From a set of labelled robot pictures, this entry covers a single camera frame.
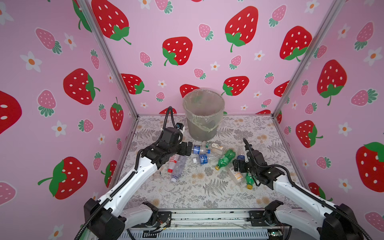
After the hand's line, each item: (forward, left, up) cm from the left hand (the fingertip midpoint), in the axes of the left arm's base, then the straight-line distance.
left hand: (185, 142), depth 77 cm
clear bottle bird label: (+8, -18, -18) cm, 26 cm away
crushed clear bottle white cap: (+1, +4, -23) cm, 23 cm away
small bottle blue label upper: (+7, -6, -18) cm, 20 cm away
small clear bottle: (-10, +17, -20) cm, 28 cm away
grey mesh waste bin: (+24, -6, -23) cm, 34 cm away
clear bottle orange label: (-11, -30, -18) cm, 37 cm away
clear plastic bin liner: (+36, -11, -7) cm, 38 cm away
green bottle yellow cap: (0, -24, -18) cm, 30 cm away
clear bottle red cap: (-1, +9, -19) cm, 20 cm away
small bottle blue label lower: (0, -10, -18) cm, 20 cm away
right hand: (-3, -31, -14) cm, 34 cm away
